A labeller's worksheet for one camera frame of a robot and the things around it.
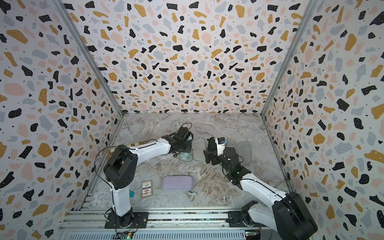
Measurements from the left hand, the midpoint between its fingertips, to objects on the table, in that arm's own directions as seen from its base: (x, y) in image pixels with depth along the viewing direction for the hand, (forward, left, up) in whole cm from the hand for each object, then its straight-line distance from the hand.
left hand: (191, 146), depth 94 cm
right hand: (-7, -12, +7) cm, 16 cm away
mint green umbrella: (-8, +3, +1) cm, 9 cm away
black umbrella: (+3, -14, -5) cm, 15 cm away
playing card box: (-24, +24, -6) cm, 34 cm away
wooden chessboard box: (0, +52, -5) cm, 52 cm away
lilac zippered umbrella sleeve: (-21, +7, -5) cm, 23 cm away
